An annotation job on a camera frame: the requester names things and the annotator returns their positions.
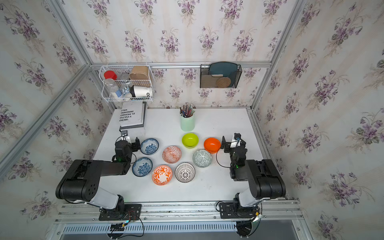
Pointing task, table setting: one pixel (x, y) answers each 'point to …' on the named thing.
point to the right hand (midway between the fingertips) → (233, 137)
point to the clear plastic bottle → (112, 88)
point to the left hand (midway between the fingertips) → (132, 139)
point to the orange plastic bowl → (212, 145)
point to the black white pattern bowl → (185, 172)
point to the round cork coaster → (223, 82)
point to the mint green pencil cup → (187, 123)
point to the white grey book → (132, 114)
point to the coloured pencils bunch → (187, 111)
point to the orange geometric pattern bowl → (171, 154)
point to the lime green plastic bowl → (190, 140)
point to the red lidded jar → (110, 74)
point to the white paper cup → (143, 91)
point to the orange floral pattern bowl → (162, 175)
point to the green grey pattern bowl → (202, 158)
